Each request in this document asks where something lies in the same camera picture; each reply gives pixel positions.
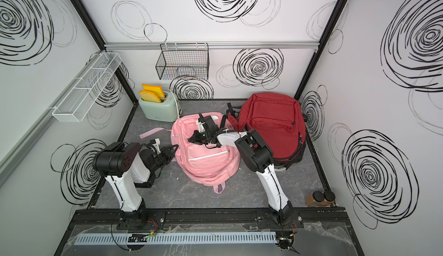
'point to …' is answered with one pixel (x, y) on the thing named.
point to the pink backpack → (214, 165)
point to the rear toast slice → (157, 90)
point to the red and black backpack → (285, 153)
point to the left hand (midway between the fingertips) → (178, 146)
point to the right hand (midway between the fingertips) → (190, 140)
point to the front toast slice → (149, 96)
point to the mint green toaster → (168, 110)
